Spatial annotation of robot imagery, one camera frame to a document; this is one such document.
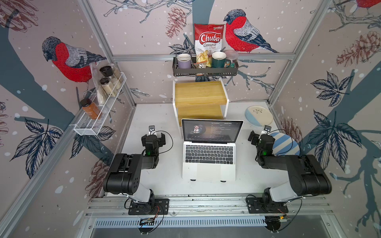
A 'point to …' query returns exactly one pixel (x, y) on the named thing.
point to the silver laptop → (209, 148)
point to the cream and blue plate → (259, 115)
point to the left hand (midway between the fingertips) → (156, 130)
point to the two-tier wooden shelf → (199, 99)
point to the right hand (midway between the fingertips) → (259, 131)
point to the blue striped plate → (285, 145)
